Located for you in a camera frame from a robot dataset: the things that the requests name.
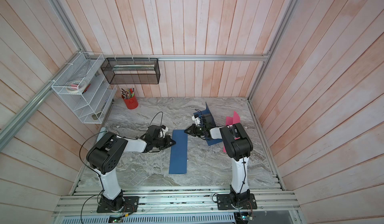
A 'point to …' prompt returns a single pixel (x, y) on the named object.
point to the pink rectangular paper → (230, 121)
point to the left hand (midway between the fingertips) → (175, 144)
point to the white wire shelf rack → (91, 106)
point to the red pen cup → (128, 95)
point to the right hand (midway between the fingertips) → (184, 130)
